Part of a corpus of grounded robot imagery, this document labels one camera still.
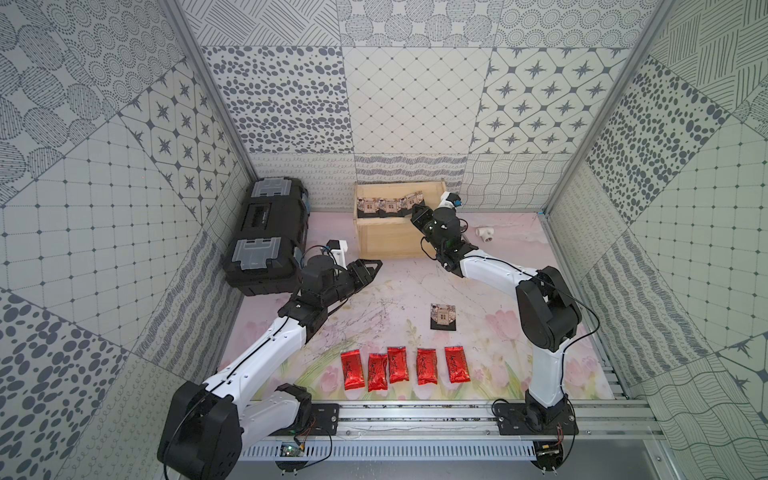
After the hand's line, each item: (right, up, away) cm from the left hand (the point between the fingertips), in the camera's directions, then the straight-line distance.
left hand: (378, 260), depth 77 cm
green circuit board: (-21, -46, -5) cm, 51 cm away
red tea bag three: (+5, -29, +5) cm, 30 cm away
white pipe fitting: (+39, +7, +34) cm, 52 cm away
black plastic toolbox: (-34, +1, +9) cm, 35 cm away
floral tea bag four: (+20, -19, +16) cm, 32 cm away
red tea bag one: (-7, -30, +3) cm, 31 cm away
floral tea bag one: (-4, +15, +16) cm, 23 cm away
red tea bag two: (0, -31, +2) cm, 31 cm away
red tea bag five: (+22, -30, +5) cm, 37 cm away
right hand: (+10, +15, +15) cm, 23 cm away
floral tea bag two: (+3, +16, +17) cm, 23 cm away
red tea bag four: (+13, -29, +5) cm, 33 cm away
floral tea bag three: (+10, +18, +16) cm, 27 cm away
